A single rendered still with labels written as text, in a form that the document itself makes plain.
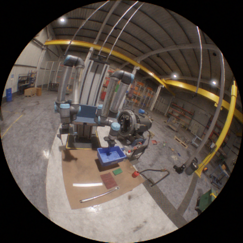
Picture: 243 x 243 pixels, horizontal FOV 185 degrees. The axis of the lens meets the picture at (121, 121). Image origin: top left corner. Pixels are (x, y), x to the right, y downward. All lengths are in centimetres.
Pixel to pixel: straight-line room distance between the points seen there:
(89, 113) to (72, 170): 89
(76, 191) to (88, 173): 29
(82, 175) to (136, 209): 107
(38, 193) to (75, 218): 66
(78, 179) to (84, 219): 73
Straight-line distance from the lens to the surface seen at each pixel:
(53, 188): 152
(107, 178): 98
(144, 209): 165
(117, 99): 99
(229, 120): 398
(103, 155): 99
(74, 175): 100
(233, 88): 456
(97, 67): 129
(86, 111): 126
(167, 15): 762
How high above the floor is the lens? 139
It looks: 22 degrees down
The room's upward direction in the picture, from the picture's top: 20 degrees clockwise
